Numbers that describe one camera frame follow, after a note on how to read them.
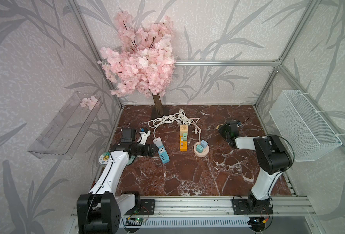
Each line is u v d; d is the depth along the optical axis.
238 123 0.91
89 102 0.77
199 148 0.88
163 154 0.89
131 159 0.91
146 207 0.73
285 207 0.75
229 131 0.79
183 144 0.94
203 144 0.91
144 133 0.75
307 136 0.60
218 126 1.02
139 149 0.70
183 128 0.96
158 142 0.91
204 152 0.91
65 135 0.69
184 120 1.08
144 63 0.59
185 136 0.94
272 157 0.51
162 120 1.05
